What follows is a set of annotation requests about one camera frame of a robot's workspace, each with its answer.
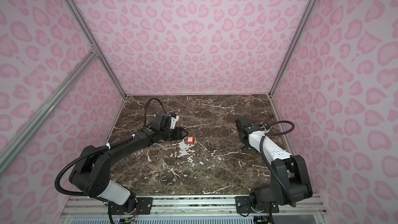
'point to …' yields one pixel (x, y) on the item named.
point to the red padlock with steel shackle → (190, 138)
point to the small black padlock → (169, 180)
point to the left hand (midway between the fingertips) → (186, 132)
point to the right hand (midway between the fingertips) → (254, 141)
